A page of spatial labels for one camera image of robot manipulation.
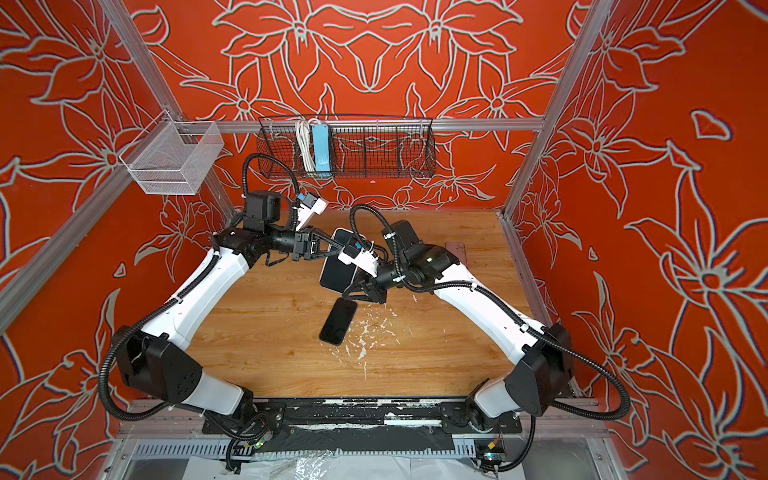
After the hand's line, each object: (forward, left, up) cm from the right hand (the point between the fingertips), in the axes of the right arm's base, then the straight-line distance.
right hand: (343, 291), depth 67 cm
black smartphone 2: (+2, +1, +3) cm, 4 cm away
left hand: (+6, 0, +8) cm, 10 cm away
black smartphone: (+4, +5, -26) cm, 27 cm away
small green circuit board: (-29, -33, -27) cm, 52 cm away
